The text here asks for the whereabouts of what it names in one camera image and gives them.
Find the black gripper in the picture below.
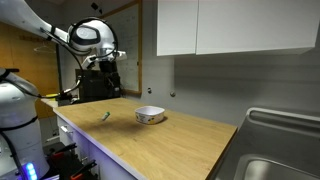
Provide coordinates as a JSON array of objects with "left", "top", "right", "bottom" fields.
[{"left": 98, "top": 59, "right": 122, "bottom": 98}]

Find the white bowl with yellow print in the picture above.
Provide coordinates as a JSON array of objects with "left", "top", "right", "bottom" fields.
[{"left": 134, "top": 105, "right": 166, "bottom": 126}]

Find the black box appliance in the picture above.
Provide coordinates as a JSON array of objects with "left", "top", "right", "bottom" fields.
[{"left": 74, "top": 68, "right": 122, "bottom": 104}]

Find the wood-framed whiteboard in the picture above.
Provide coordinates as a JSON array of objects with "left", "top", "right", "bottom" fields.
[{"left": 98, "top": 0, "right": 143, "bottom": 98}]

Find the small yellow object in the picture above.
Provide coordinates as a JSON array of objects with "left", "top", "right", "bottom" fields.
[{"left": 44, "top": 92, "right": 60, "bottom": 100}]

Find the black ceiling fixture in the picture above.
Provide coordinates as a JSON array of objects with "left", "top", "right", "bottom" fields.
[{"left": 90, "top": 2, "right": 104, "bottom": 15}]

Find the wooden door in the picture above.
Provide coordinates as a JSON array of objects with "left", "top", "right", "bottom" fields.
[{"left": 0, "top": 21, "right": 61, "bottom": 120}]

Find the narrow white cabinet door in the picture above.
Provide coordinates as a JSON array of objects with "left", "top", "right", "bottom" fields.
[{"left": 156, "top": 0, "right": 199, "bottom": 57}]

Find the wide white cabinet door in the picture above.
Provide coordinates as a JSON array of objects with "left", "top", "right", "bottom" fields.
[{"left": 195, "top": 0, "right": 320, "bottom": 56}]

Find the stainless steel sink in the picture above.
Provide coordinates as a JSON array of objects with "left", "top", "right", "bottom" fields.
[{"left": 209, "top": 107, "right": 320, "bottom": 180}]

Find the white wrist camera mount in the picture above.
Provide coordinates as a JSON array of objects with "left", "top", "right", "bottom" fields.
[{"left": 81, "top": 49, "right": 128, "bottom": 70}]

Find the silver drawer handle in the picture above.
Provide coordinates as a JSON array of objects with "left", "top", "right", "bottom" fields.
[{"left": 59, "top": 124, "right": 74, "bottom": 135}]

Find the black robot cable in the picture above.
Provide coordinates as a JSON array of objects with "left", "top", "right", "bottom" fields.
[{"left": 0, "top": 68, "right": 84, "bottom": 100}]

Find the black clamp with orange handle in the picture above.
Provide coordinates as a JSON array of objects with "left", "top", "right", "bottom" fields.
[
  {"left": 69, "top": 159, "right": 98, "bottom": 180},
  {"left": 49, "top": 142, "right": 78, "bottom": 162}
]

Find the wire clothes hanger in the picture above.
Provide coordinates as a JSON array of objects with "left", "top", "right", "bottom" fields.
[{"left": 32, "top": 44, "right": 57, "bottom": 55}]

